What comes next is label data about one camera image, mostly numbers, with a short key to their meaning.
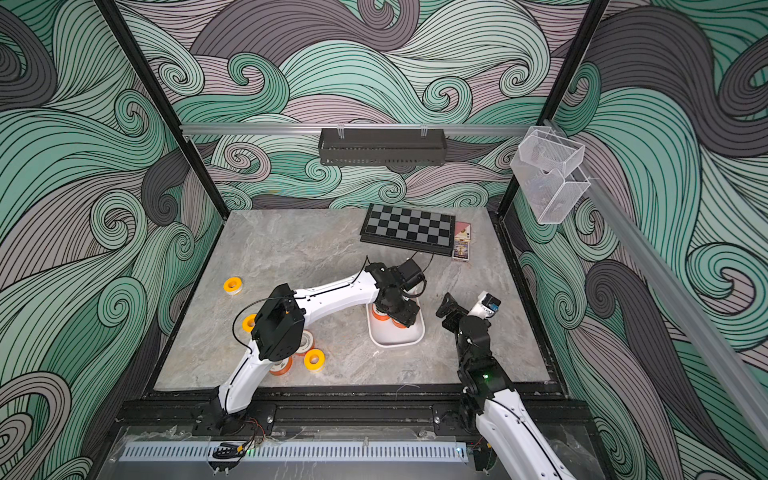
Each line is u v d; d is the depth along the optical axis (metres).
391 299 0.69
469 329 0.62
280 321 0.56
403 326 0.78
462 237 1.10
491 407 0.54
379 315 0.90
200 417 0.73
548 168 0.81
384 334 0.87
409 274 0.70
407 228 1.11
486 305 0.68
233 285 0.98
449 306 0.76
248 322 0.89
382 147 1.06
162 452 0.70
